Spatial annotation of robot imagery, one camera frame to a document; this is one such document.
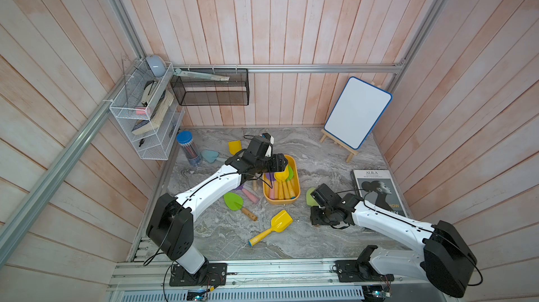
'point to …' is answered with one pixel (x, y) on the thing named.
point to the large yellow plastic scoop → (278, 223)
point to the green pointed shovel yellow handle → (288, 182)
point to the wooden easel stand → (347, 147)
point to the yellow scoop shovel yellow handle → (285, 172)
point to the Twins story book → (377, 187)
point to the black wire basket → (197, 91)
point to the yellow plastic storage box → (293, 161)
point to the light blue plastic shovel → (212, 156)
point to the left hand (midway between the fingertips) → (280, 165)
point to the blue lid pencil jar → (186, 141)
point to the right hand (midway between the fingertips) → (314, 216)
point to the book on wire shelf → (164, 101)
